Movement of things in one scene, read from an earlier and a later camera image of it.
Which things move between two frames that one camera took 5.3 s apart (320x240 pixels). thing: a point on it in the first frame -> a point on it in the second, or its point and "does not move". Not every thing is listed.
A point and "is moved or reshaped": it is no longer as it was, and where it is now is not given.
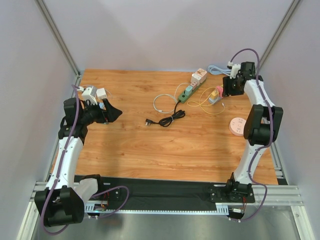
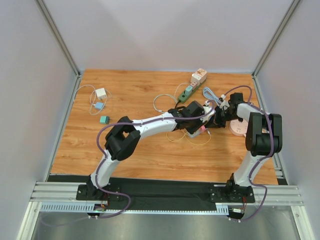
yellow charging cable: x=194 y=104 is moved or reshaped
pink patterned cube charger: x=202 y=74 does not move
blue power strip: x=213 y=100 -> x=194 y=134
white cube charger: x=101 y=93 does not move
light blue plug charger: x=101 y=106 does not move
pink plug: x=220 y=90 -> x=202 y=128
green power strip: x=182 y=96 does not move
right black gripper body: x=228 y=86 -> x=220 y=120
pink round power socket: x=236 y=126 does not move
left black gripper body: x=104 y=114 -> x=200 y=125
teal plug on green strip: x=188 y=90 does not move
